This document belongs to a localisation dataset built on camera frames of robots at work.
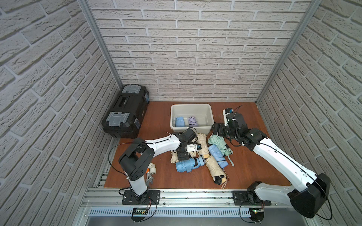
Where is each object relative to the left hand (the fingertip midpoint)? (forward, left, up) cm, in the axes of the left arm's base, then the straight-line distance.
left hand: (185, 148), depth 90 cm
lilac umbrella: (+21, -6, +1) cm, 22 cm away
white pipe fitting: (-13, +19, 0) cm, 23 cm away
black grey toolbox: (+12, +38, +14) cm, 42 cm away
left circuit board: (-33, +24, -6) cm, 41 cm away
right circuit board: (-35, -37, -2) cm, 51 cm away
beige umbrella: (+4, -11, +5) cm, 13 cm away
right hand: (+4, -20, +20) cm, 28 cm away
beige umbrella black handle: (-18, -19, +2) cm, 26 cm away
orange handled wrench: (-18, +20, -2) cm, 27 cm away
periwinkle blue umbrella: (-3, -19, +2) cm, 19 cm away
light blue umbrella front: (-11, -4, +3) cm, 12 cm away
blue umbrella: (+21, +4, +1) cm, 22 cm away
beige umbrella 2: (-8, +6, +4) cm, 11 cm away
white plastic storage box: (+27, -12, +1) cm, 29 cm away
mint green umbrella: (+4, -20, +5) cm, 21 cm away
